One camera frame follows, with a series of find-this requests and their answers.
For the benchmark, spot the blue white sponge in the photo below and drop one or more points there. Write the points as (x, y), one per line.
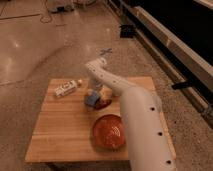
(91, 97)

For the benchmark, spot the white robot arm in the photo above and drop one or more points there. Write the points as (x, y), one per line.
(147, 144)

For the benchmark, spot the orange ceramic bowl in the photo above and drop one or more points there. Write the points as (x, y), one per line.
(108, 133)

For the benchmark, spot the dark red chili pepper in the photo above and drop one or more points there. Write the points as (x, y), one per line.
(102, 104)

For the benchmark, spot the black box on floor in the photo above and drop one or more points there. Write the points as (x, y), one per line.
(127, 31)

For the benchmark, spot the wooden folding table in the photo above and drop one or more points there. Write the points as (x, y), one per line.
(63, 130)

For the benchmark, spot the grey equipment base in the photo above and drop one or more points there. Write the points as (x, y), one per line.
(55, 6)

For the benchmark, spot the grey wall rail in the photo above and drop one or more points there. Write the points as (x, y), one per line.
(179, 34)

